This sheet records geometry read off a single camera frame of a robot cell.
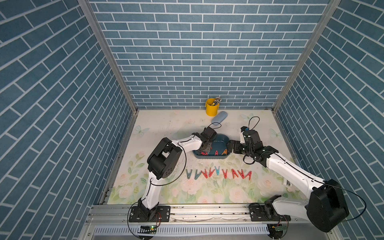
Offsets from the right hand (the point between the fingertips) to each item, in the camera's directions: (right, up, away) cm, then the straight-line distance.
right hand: (233, 145), depth 86 cm
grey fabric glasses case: (-4, +17, +28) cm, 33 cm away
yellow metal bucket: (-10, +22, +28) cm, 38 cm away
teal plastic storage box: (-7, -4, +9) cm, 12 cm away
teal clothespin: (-9, -16, +3) cm, 19 cm away
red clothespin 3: (-5, -17, +1) cm, 18 cm away
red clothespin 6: (+10, -17, +1) cm, 20 cm away
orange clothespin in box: (-4, -5, +8) cm, 10 cm away
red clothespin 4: (+1, -17, +2) cm, 17 cm away
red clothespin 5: (+5, -17, +2) cm, 18 cm away
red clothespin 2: (-13, -17, +1) cm, 21 cm away
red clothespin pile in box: (-16, -7, +8) cm, 19 cm away
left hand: (-14, -4, +13) cm, 20 cm away
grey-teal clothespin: (-26, -17, +1) cm, 31 cm away
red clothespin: (-17, -17, +1) cm, 24 cm away
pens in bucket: (-7, +28, +19) cm, 35 cm away
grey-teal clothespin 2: (-21, -18, +1) cm, 28 cm away
